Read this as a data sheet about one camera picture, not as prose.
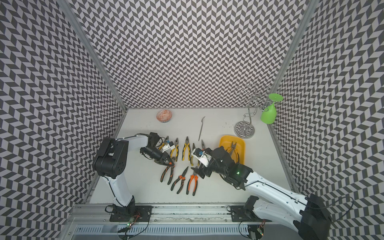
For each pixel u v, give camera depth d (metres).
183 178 0.84
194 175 0.85
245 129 1.02
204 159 0.63
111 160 0.52
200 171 0.64
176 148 0.96
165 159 0.81
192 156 0.64
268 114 0.83
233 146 0.96
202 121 1.11
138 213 0.71
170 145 0.87
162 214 0.74
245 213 0.64
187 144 0.96
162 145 0.87
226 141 0.97
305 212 0.40
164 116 1.12
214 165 0.63
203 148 0.96
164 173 0.81
